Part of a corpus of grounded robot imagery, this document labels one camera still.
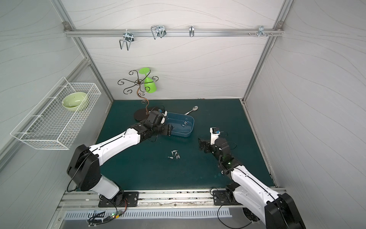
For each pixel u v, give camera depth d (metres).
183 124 1.04
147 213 0.70
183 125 1.04
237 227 0.66
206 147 0.74
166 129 0.76
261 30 0.76
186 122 1.05
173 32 0.78
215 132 0.72
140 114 1.08
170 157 0.88
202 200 0.74
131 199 0.74
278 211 0.40
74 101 0.73
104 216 0.71
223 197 0.73
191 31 0.78
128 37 0.78
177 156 0.88
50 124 0.65
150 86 0.84
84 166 0.43
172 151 0.90
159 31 0.76
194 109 1.14
